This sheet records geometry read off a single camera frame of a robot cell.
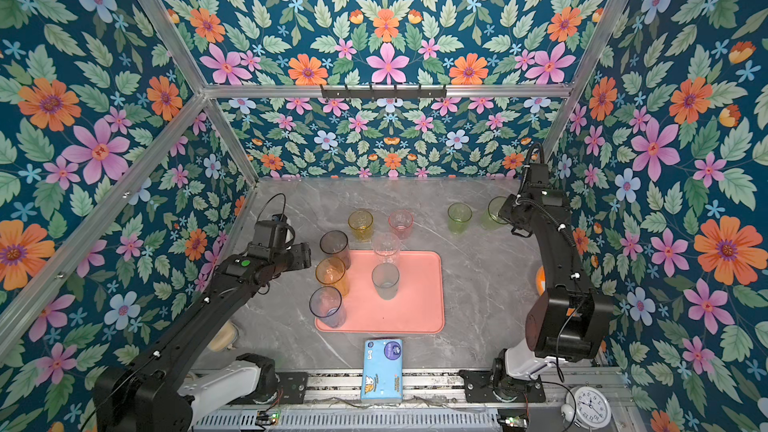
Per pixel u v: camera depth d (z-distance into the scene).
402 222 1.04
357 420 0.73
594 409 0.68
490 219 0.80
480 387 0.73
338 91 0.91
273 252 0.62
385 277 0.87
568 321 0.40
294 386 0.74
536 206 0.54
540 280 0.86
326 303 0.78
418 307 0.89
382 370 0.72
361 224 1.04
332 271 0.87
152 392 0.38
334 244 0.88
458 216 1.04
